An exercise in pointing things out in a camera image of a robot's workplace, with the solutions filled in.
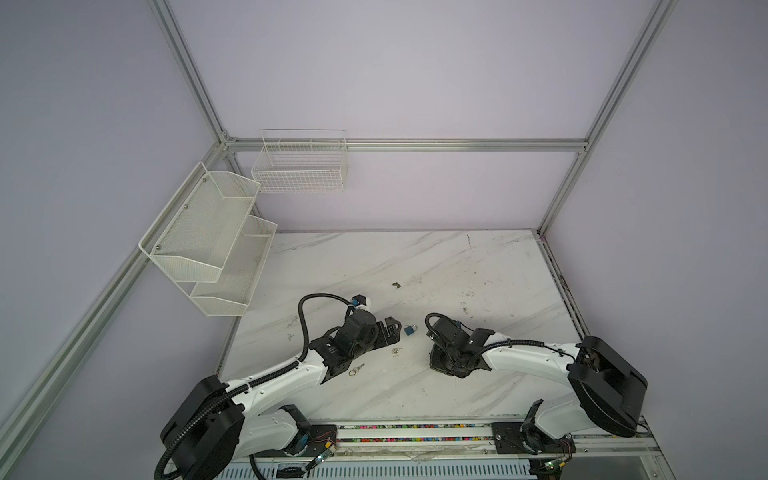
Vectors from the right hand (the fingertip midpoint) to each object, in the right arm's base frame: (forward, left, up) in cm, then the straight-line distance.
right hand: (429, 366), depth 85 cm
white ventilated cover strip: (-25, +13, -1) cm, 28 cm away
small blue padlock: (+12, +5, 0) cm, 13 cm away
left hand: (+7, +12, +9) cm, 16 cm away
